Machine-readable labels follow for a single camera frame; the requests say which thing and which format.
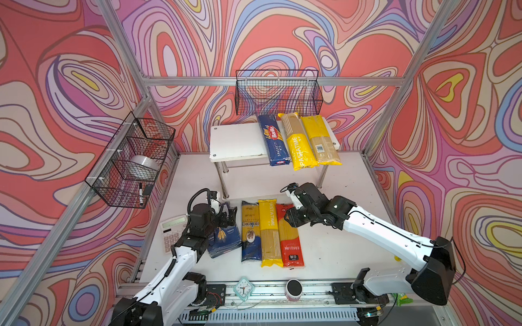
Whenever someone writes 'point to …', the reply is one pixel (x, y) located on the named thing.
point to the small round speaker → (293, 289)
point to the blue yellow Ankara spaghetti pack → (251, 231)
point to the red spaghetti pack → (291, 254)
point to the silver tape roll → (150, 163)
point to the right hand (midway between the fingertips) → (291, 221)
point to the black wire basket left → (126, 173)
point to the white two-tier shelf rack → (240, 153)
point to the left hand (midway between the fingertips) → (228, 208)
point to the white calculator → (171, 229)
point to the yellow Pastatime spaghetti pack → (270, 244)
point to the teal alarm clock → (244, 288)
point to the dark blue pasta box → (223, 239)
